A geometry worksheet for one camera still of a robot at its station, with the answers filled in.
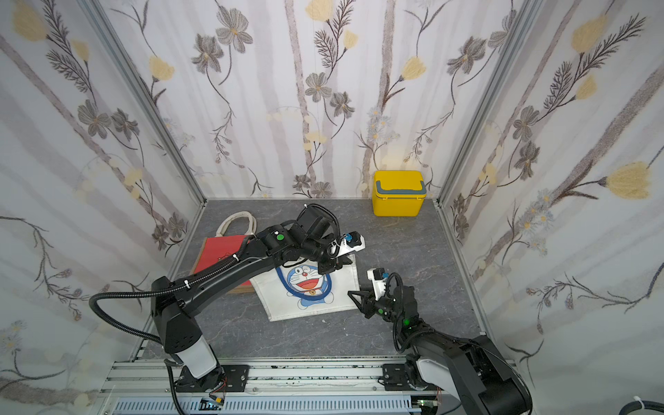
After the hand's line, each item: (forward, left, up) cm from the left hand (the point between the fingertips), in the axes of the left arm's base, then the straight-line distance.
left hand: (353, 258), depth 72 cm
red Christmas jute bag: (+23, +54, -27) cm, 64 cm away
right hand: (-4, 0, -15) cm, 15 cm away
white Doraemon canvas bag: (-3, +17, -13) cm, 21 cm away
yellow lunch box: (+37, -22, -12) cm, 45 cm away
